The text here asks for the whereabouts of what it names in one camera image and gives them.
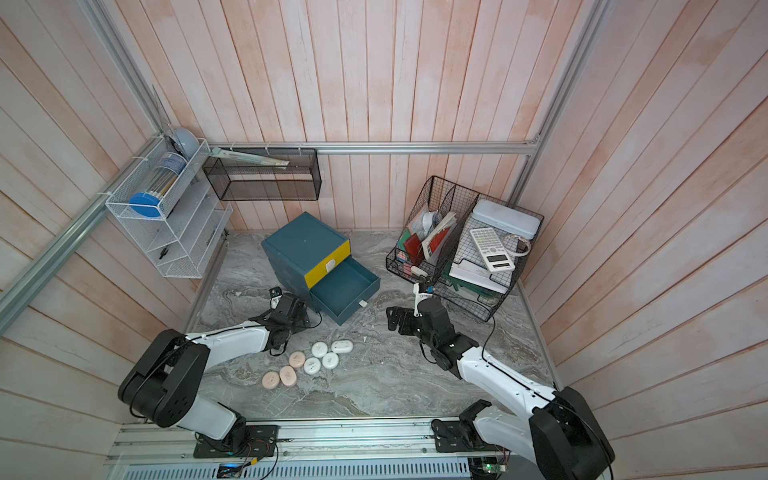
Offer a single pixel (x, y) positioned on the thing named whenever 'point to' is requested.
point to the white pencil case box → (506, 219)
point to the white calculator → (492, 250)
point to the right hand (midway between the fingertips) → (399, 308)
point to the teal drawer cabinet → (297, 248)
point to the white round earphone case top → (319, 349)
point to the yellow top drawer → (328, 264)
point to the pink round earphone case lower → (288, 375)
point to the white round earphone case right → (330, 360)
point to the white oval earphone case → (342, 346)
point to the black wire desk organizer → (467, 247)
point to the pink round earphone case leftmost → (270, 380)
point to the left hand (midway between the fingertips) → (293, 322)
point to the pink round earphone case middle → (297, 359)
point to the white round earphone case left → (312, 365)
